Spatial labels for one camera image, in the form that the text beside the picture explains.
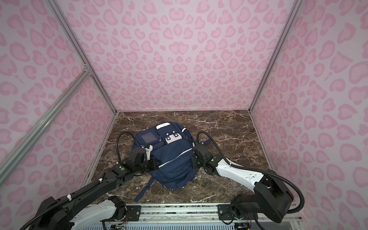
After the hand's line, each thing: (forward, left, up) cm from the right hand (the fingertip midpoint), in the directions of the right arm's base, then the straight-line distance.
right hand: (195, 159), depth 86 cm
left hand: (-3, +19, +4) cm, 19 cm away
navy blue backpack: (+9, +15, +3) cm, 18 cm away
